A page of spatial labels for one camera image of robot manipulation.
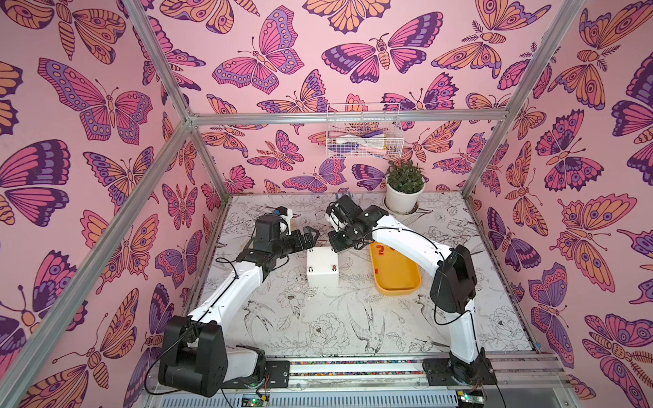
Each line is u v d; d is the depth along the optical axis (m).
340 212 0.70
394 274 0.92
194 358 0.40
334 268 0.84
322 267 0.83
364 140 0.89
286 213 0.77
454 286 0.50
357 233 0.63
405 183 1.03
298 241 0.73
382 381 0.73
